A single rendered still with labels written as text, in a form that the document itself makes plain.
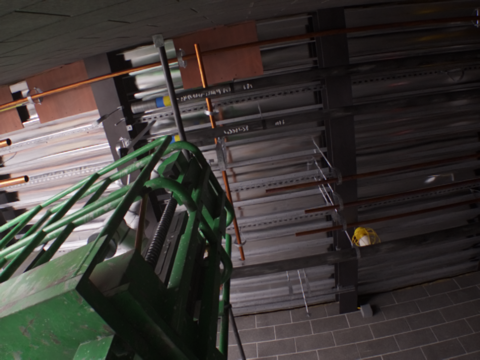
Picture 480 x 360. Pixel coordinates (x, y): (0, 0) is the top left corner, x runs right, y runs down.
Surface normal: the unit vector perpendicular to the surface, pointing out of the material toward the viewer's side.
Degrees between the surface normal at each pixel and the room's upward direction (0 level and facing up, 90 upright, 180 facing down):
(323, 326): 90
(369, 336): 90
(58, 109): 180
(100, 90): 180
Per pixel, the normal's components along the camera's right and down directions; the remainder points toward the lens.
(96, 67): 0.00, 0.41
